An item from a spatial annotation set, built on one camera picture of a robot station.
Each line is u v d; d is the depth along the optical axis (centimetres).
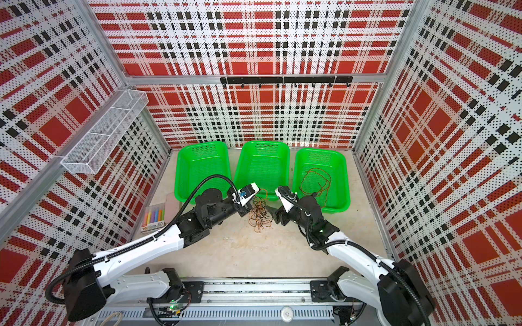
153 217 93
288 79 89
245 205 62
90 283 38
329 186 104
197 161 116
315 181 108
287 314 69
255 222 84
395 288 41
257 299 73
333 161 109
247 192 57
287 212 70
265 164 119
